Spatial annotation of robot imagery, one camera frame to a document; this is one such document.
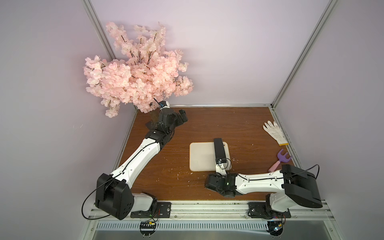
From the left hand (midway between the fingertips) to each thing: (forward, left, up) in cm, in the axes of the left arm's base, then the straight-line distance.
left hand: (179, 112), depth 80 cm
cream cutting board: (-13, -13, -27) cm, 33 cm away
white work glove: (+6, -66, -27) cm, 72 cm away
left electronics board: (-50, +14, -31) cm, 61 cm away
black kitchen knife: (-10, -24, -24) cm, 35 cm away
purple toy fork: (-15, -63, -26) cm, 69 cm away
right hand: (-24, -21, -25) cm, 41 cm away
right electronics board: (-49, -48, -28) cm, 74 cm away
